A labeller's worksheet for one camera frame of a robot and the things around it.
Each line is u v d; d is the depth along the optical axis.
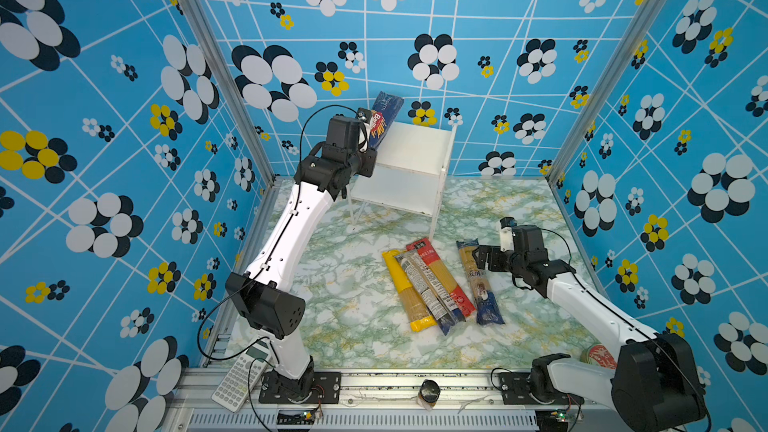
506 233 0.78
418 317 0.83
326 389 0.74
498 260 0.77
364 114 0.64
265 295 0.43
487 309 0.84
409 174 0.78
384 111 0.80
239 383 0.74
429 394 0.64
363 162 0.65
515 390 0.72
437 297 0.84
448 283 0.89
